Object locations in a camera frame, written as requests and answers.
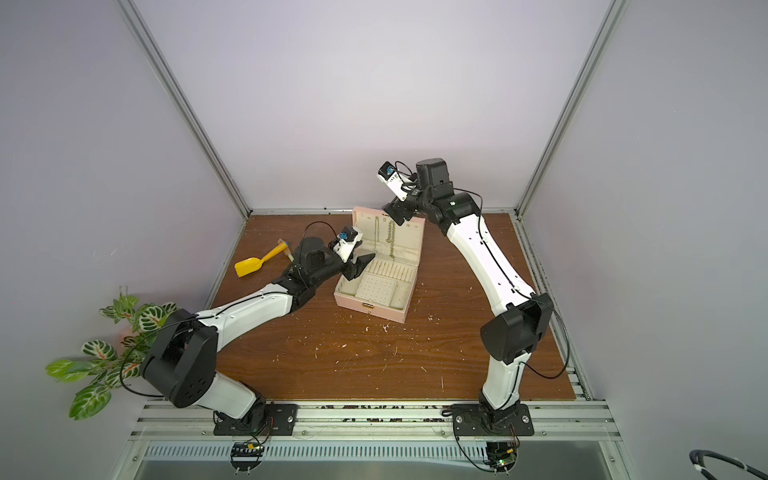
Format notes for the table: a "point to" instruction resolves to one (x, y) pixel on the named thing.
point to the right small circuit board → (501, 456)
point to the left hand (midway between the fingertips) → (367, 246)
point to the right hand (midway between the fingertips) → (404, 184)
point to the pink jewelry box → (385, 286)
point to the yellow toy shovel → (248, 265)
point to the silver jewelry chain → (391, 237)
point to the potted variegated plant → (103, 369)
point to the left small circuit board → (246, 456)
